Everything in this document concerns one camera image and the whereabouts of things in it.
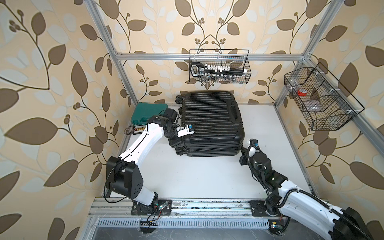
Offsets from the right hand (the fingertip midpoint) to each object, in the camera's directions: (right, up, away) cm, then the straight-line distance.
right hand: (241, 148), depth 83 cm
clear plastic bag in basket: (+32, +23, -11) cm, 41 cm away
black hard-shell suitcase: (-14, +18, +8) cm, 24 cm away
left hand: (-36, +7, 0) cm, 37 cm away
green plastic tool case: (-65, +23, +26) cm, 74 cm away
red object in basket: (+33, +32, -2) cm, 46 cm away
